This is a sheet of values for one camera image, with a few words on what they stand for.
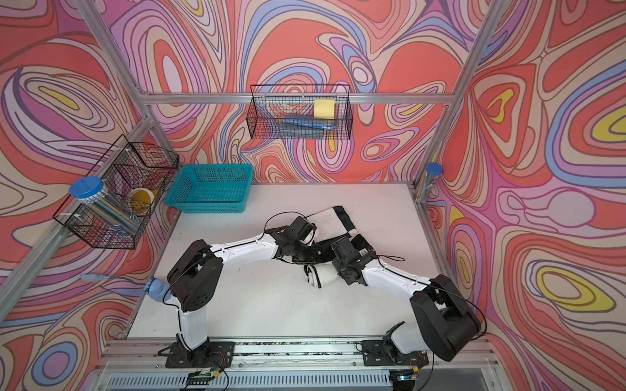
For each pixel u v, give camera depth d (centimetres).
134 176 78
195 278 49
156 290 80
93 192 57
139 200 78
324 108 88
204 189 119
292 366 73
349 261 68
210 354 73
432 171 102
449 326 43
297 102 88
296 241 73
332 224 102
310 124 88
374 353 73
